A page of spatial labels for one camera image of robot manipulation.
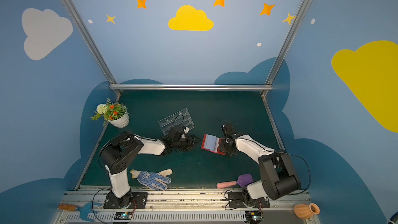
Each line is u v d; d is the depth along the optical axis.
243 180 0.79
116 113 0.91
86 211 0.71
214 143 0.94
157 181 0.80
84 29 0.85
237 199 0.75
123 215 0.71
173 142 0.75
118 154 0.50
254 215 0.72
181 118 1.01
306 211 0.64
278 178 0.44
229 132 0.73
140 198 0.75
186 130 0.90
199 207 0.73
